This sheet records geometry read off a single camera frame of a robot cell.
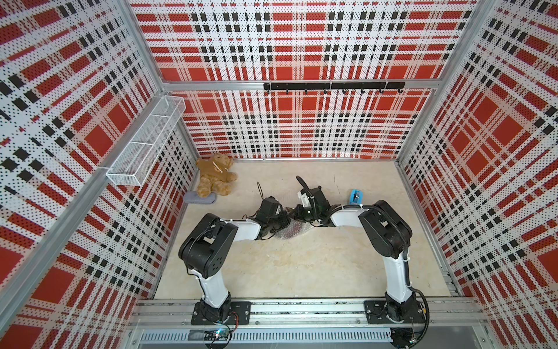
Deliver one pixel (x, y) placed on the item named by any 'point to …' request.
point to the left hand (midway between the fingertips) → (293, 219)
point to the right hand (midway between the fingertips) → (291, 214)
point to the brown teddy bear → (215, 176)
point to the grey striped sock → (192, 197)
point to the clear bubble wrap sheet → (293, 228)
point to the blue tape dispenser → (356, 197)
